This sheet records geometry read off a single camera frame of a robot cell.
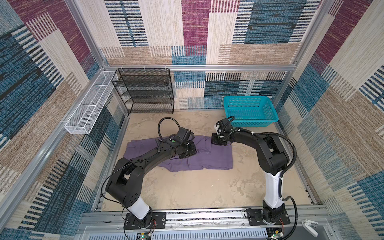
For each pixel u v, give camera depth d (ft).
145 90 3.64
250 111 3.94
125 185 1.46
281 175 1.84
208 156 3.06
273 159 1.78
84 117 2.35
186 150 2.44
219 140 2.93
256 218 2.39
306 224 2.30
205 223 2.40
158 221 2.41
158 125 2.57
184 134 2.29
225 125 2.66
